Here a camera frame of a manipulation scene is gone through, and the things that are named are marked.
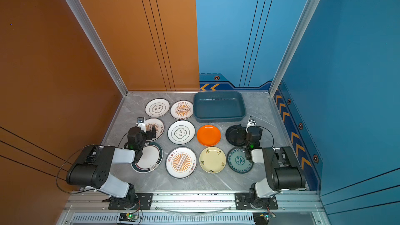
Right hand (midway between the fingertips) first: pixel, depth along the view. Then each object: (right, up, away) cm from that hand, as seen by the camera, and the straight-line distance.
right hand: (247, 125), depth 94 cm
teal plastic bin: (-15, +11, +18) cm, 26 cm away
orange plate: (-24, -7, +4) cm, 25 cm away
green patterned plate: (-8, -19, -9) cm, 22 cm away
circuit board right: (0, -39, -24) cm, 46 cm away
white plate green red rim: (-56, -18, -8) cm, 59 cm away
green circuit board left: (-61, -39, -23) cm, 76 cm away
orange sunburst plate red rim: (-55, -1, +6) cm, 56 cm away
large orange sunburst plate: (-39, -20, -9) cm, 45 cm away
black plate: (-10, -6, +1) cm, 12 cm away
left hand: (-62, 0, 0) cm, 62 cm away
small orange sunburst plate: (-42, +9, +15) cm, 45 cm away
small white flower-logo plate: (-60, +11, +17) cm, 63 cm away
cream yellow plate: (-21, -19, -7) cm, 29 cm away
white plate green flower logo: (-41, -4, +3) cm, 41 cm away
